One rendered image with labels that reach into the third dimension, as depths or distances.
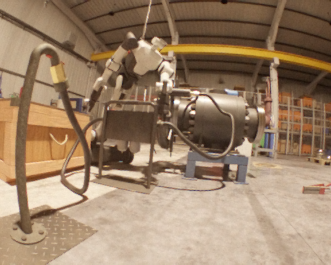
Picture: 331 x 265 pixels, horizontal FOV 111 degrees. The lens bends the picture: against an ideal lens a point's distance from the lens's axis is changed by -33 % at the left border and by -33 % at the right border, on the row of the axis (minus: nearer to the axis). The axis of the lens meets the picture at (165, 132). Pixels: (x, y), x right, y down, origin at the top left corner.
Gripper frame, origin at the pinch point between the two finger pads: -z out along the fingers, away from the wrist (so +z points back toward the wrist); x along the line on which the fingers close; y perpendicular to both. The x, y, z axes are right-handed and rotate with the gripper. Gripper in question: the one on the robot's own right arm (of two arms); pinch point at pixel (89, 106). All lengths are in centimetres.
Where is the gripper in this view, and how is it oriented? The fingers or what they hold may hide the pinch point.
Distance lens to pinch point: 178.8
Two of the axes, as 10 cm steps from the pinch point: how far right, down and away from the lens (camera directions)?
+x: 4.5, 6.3, -6.4
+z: 5.8, -7.5, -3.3
